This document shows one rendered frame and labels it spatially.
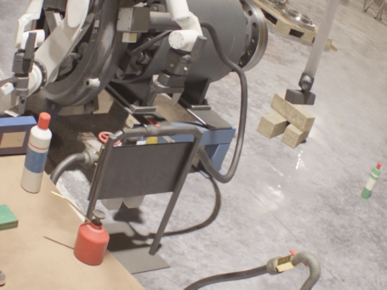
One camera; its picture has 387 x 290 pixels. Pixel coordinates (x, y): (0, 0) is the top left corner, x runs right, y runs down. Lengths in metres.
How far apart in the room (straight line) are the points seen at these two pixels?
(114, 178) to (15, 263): 0.78
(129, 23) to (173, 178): 0.58
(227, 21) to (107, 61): 0.72
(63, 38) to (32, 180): 0.70
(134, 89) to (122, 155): 0.93
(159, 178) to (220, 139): 0.92
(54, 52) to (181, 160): 0.60
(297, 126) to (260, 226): 1.14
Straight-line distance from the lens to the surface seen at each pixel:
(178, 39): 2.12
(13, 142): 1.81
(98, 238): 1.47
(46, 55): 2.27
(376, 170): 3.69
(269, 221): 3.01
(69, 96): 2.62
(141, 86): 2.91
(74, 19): 2.17
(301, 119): 3.91
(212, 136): 3.04
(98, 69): 2.48
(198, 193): 3.00
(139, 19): 2.35
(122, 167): 2.08
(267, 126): 3.84
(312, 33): 7.05
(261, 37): 3.23
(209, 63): 2.96
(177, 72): 2.18
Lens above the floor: 1.41
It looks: 24 degrees down
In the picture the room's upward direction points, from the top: 21 degrees clockwise
